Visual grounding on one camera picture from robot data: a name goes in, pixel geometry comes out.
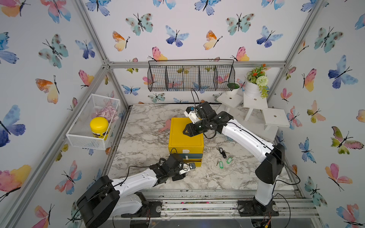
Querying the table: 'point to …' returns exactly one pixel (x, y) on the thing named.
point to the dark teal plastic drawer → (191, 156)
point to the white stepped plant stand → (273, 118)
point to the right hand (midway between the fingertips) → (186, 130)
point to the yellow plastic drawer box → (180, 142)
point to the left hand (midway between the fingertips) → (185, 166)
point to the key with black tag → (222, 152)
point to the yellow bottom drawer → (198, 162)
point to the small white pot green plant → (233, 90)
